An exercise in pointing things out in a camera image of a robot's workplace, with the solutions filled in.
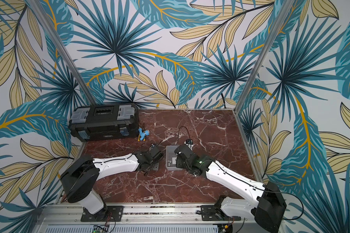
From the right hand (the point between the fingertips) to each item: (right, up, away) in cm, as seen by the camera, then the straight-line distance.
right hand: (179, 159), depth 79 cm
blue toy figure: (-25, +11, +21) cm, 35 cm away
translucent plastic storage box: (-5, -3, +14) cm, 15 cm away
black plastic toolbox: (-46, +20, +12) cm, 52 cm away
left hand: (-15, -6, +9) cm, 18 cm away
